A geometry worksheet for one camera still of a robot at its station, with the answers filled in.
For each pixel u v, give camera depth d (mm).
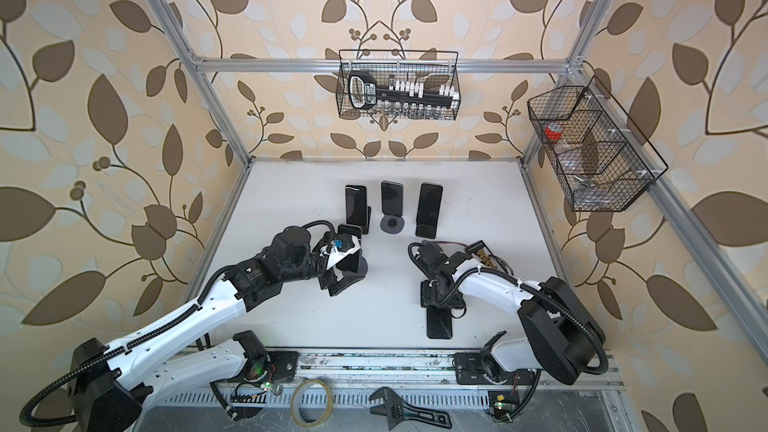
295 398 678
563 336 421
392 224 1019
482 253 935
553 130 868
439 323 797
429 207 935
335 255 617
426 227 992
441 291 618
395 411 680
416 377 737
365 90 844
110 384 388
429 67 911
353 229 826
